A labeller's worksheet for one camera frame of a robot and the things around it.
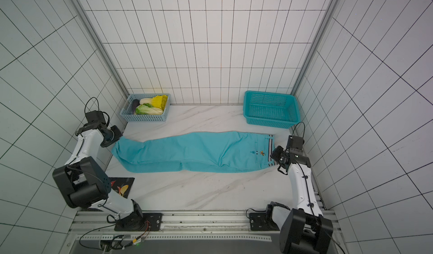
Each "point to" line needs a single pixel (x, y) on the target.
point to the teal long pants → (206, 152)
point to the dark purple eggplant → (135, 104)
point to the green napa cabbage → (147, 109)
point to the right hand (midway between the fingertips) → (269, 151)
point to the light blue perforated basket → (162, 101)
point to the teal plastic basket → (269, 109)
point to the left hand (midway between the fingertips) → (118, 138)
